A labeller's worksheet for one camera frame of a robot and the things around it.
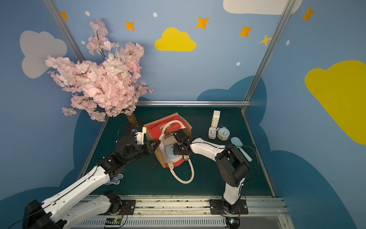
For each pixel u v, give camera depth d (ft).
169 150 3.00
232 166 1.57
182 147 2.21
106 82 1.93
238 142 3.31
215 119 3.32
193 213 2.42
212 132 3.41
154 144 2.44
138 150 2.09
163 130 2.75
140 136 2.24
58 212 1.33
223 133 3.32
